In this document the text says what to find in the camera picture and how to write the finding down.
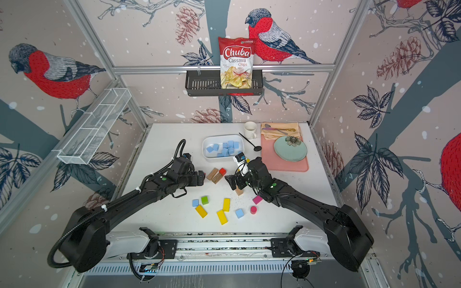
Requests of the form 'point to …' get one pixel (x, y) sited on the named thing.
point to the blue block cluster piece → (230, 143)
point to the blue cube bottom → (239, 213)
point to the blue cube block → (236, 144)
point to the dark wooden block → (216, 178)
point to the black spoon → (257, 148)
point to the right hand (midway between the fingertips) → (233, 171)
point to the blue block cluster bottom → (216, 147)
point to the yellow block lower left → (201, 211)
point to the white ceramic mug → (250, 129)
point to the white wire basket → (84, 143)
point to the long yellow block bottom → (222, 217)
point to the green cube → (204, 200)
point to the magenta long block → (257, 199)
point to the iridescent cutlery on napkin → (268, 127)
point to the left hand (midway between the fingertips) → (200, 173)
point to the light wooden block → (212, 174)
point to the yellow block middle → (226, 204)
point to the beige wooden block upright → (239, 192)
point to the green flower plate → (290, 149)
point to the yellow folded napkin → (273, 134)
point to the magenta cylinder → (253, 210)
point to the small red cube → (222, 171)
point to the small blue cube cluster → (209, 149)
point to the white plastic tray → (209, 140)
